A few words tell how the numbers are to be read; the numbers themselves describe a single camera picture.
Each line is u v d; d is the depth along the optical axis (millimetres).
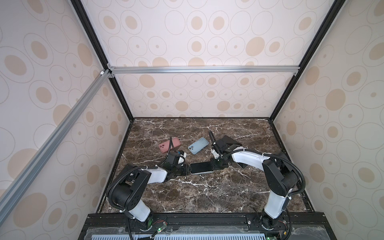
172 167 742
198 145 1033
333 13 700
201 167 844
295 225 741
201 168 936
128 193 443
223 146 746
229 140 1087
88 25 727
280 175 486
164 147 1089
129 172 465
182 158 778
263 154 538
